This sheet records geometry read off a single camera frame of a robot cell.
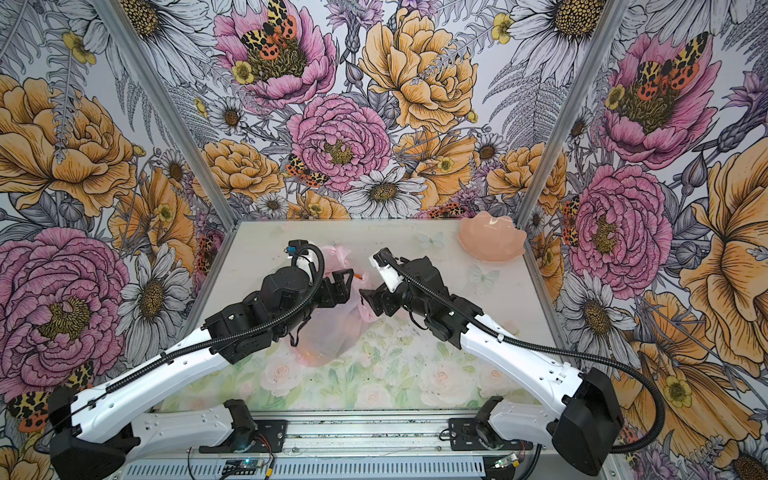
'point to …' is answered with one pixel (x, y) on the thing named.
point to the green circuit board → (244, 463)
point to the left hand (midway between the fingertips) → (336, 282)
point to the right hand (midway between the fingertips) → (376, 290)
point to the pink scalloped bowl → (485, 237)
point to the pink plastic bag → (336, 330)
